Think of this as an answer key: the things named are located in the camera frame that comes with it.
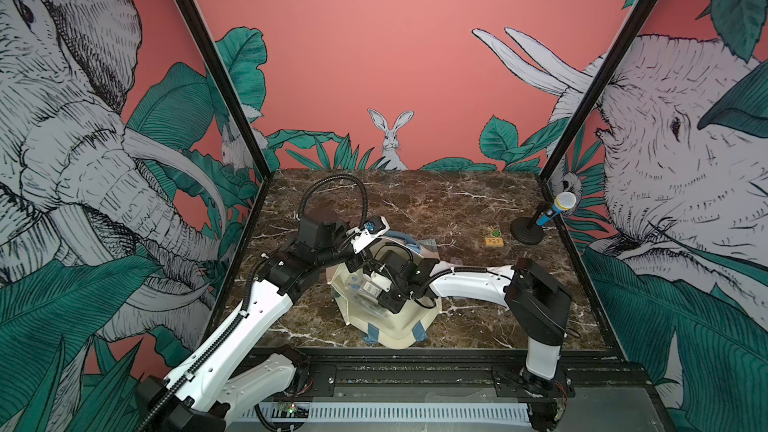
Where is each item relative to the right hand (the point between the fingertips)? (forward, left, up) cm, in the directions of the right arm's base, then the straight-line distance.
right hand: (381, 295), depth 86 cm
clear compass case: (+3, +8, 0) cm, 8 cm away
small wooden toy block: (+21, -39, -3) cm, 44 cm away
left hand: (+6, 0, +24) cm, 25 cm away
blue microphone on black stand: (+24, -50, -1) cm, 55 cm away
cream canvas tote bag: (-10, -1, +2) cm, 10 cm away
